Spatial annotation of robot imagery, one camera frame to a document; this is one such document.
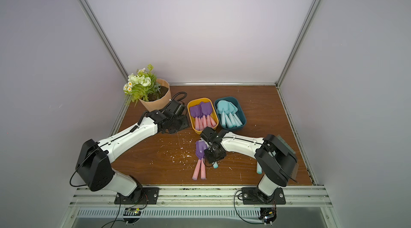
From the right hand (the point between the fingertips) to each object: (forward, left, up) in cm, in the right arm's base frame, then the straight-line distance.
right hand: (208, 153), depth 85 cm
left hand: (+12, +10, +12) cm, 19 cm away
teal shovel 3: (+22, -12, +2) cm, 26 cm away
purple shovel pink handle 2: (+26, +9, +2) cm, 28 cm away
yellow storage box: (+25, +5, +1) cm, 26 cm away
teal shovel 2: (+31, -8, +2) cm, 32 cm away
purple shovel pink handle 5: (+18, +1, +3) cm, 18 cm away
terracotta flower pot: (+26, +29, +16) cm, 42 cm away
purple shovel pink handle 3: (+28, +3, +2) cm, 28 cm away
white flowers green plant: (+25, +34, +28) cm, 51 cm away
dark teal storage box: (+28, -19, 0) cm, 34 cm away
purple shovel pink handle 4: (+19, -2, +2) cm, 19 cm away
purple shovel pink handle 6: (+19, +4, +2) cm, 20 cm away
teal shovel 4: (+21, -17, +1) cm, 27 cm away
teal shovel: (-6, -4, -1) cm, 7 cm away
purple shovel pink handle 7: (+4, +5, 0) cm, 6 cm away
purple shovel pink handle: (+15, +7, +5) cm, 18 cm away
